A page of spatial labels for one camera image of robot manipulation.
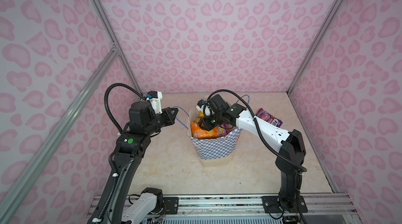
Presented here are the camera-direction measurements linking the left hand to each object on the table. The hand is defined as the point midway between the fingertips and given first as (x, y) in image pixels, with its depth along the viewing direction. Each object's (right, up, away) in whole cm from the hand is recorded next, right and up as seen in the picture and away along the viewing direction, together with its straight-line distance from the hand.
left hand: (178, 107), depth 66 cm
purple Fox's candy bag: (+53, -8, +35) cm, 64 cm away
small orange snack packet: (+9, -13, +9) cm, 18 cm away
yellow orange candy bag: (+10, -4, +4) cm, 11 cm away
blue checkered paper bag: (+17, -22, +9) cm, 29 cm away
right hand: (+10, -8, +14) cm, 20 cm away
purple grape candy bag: (+20, -12, +13) cm, 27 cm away
